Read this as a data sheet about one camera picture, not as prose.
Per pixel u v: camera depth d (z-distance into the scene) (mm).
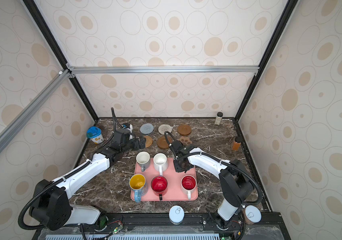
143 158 912
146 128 1129
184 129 1129
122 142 643
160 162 855
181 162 616
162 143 1058
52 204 403
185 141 1061
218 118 1124
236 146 1001
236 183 451
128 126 760
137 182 833
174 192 834
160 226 731
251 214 714
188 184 851
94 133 982
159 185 853
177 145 708
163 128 1131
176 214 714
